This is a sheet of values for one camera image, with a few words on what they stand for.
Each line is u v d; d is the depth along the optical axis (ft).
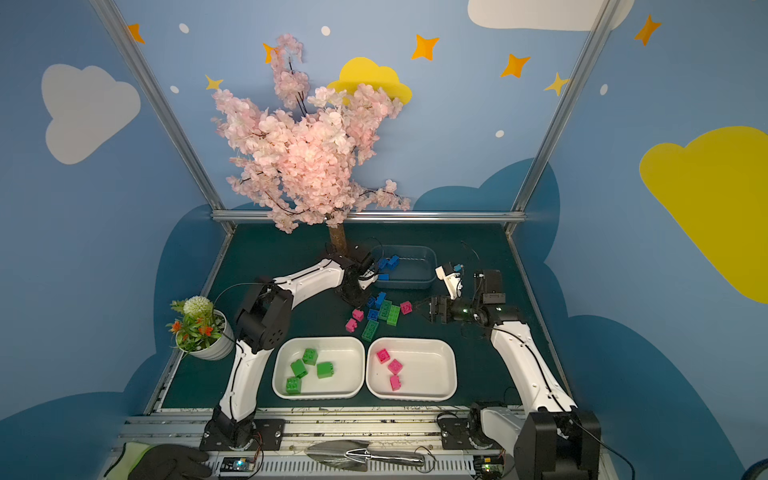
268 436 2.42
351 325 3.02
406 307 3.17
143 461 2.30
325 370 2.77
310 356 2.76
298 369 2.71
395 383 2.69
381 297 3.23
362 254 2.76
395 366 2.76
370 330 2.99
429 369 2.87
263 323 1.85
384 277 3.41
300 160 2.13
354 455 2.34
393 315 3.14
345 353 2.92
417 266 3.60
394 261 3.55
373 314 3.14
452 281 2.39
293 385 2.57
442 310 2.29
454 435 2.46
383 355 2.83
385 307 3.22
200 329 2.46
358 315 3.08
